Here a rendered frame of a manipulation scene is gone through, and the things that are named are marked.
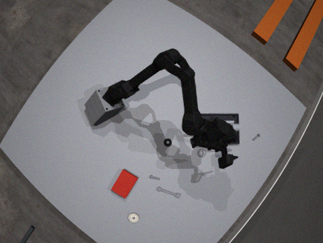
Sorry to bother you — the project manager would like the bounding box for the red rectangular block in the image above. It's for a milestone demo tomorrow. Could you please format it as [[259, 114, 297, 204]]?
[[111, 169, 138, 199]]

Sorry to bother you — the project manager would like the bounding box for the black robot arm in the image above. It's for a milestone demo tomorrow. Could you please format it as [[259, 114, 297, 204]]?
[[102, 48, 237, 149]]

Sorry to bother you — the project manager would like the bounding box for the cream flat washer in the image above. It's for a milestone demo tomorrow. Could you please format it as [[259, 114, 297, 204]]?
[[128, 213, 139, 223]]

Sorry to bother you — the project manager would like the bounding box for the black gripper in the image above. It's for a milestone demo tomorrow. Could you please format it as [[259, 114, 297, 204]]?
[[208, 141, 238, 169]]

